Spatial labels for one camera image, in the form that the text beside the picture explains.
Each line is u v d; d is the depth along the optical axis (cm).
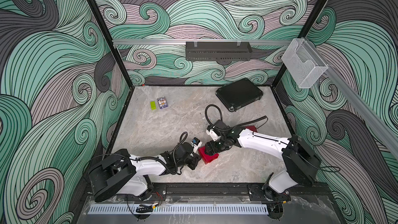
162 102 108
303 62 78
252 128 95
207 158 79
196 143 75
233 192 75
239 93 112
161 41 188
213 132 71
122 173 42
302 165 43
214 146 74
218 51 96
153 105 107
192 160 74
